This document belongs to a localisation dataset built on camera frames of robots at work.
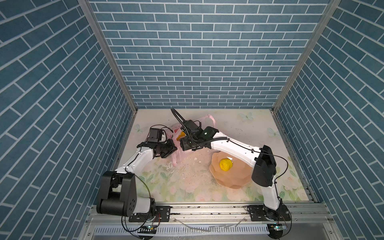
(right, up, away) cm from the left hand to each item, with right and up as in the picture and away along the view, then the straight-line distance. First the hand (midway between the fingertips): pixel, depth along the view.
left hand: (178, 146), depth 88 cm
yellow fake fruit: (+28, -10, -2) cm, 30 cm away
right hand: (+3, +4, -5) cm, 7 cm away
